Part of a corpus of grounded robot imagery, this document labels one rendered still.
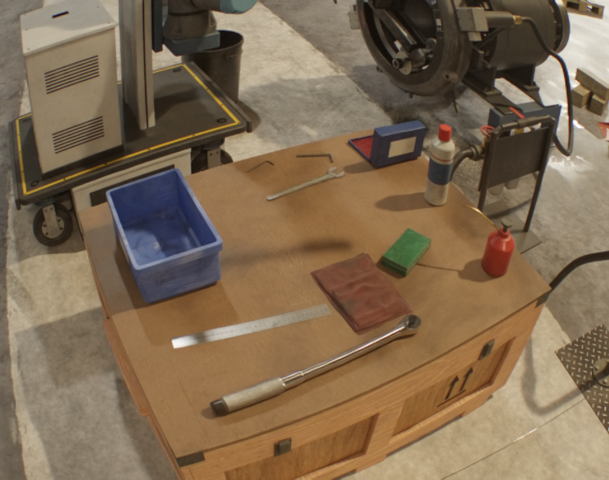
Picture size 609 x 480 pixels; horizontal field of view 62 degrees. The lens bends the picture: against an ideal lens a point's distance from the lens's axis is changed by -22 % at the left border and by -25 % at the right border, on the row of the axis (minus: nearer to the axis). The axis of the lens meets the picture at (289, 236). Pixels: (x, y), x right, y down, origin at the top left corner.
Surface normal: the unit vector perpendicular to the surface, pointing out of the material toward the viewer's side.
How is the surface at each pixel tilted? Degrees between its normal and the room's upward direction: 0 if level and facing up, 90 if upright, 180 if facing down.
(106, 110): 90
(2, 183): 0
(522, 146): 90
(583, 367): 0
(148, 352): 0
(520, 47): 98
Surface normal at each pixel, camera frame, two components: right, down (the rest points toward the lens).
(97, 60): 0.47, 0.58
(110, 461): 0.02, -0.76
